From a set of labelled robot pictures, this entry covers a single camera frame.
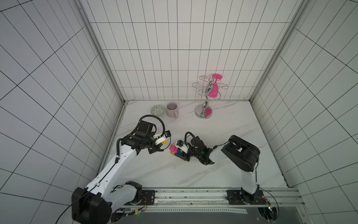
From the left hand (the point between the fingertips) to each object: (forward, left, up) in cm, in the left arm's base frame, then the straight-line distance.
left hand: (156, 143), depth 79 cm
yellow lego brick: (-1, -9, -11) cm, 14 cm away
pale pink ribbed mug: (+32, -7, -7) cm, 33 cm away
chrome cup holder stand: (+34, -33, +14) cm, 50 cm away
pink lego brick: (0, -10, -6) cm, 11 cm away
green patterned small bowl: (+35, +4, -11) cm, 37 cm away
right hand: (+5, -12, -13) cm, 18 cm away
